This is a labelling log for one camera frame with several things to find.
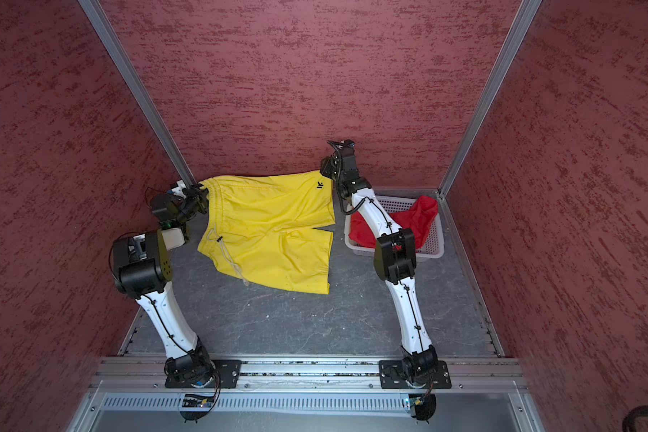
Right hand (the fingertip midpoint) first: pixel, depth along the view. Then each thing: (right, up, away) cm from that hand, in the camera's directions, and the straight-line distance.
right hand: (324, 165), depth 98 cm
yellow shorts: (-23, -25, +6) cm, 34 cm away
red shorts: (+37, -19, +2) cm, 41 cm away
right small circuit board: (+28, -70, -27) cm, 81 cm away
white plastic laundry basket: (+10, -30, -6) cm, 32 cm away
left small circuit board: (-34, -70, -26) cm, 82 cm away
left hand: (-38, -8, -4) cm, 39 cm away
